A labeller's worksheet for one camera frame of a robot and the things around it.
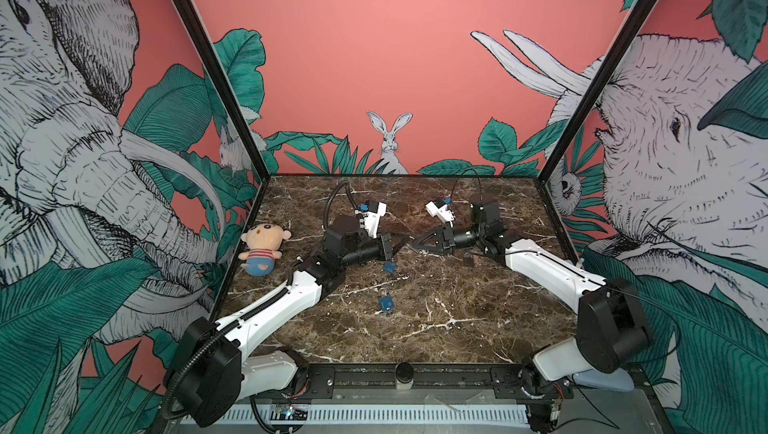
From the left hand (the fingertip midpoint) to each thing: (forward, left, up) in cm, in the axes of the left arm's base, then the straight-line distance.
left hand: (414, 240), depth 72 cm
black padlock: (+8, -21, -26) cm, 34 cm away
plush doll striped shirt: (+13, +45, -18) cm, 50 cm away
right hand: (-2, 0, 0) cm, 2 cm away
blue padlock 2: (-6, +7, -26) cm, 27 cm away
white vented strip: (-33, +12, -25) cm, 43 cm away
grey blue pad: (-29, -51, -23) cm, 63 cm away
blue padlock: (+6, +6, -25) cm, 27 cm away
